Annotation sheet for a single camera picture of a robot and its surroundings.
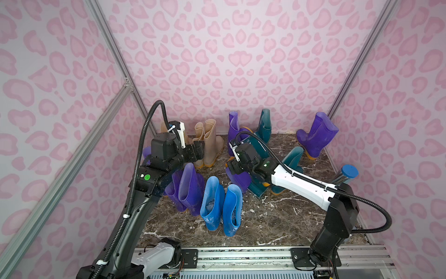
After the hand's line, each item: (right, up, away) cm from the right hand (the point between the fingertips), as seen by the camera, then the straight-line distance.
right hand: (236, 158), depth 83 cm
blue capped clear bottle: (+49, -6, -6) cm, 50 cm away
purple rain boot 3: (+3, -11, +4) cm, 12 cm away
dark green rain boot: (+15, +14, +5) cm, 21 cm away
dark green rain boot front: (+12, -16, +9) cm, 22 cm away
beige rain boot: (-19, +14, +5) cm, 24 cm away
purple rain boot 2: (-25, -11, -17) cm, 33 cm away
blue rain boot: (-2, -17, -22) cm, 28 cm away
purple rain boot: (-18, -11, -16) cm, 27 cm away
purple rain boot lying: (-1, +14, +4) cm, 15 cm away
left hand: (-16, +7, -17) cm, 24 cm away
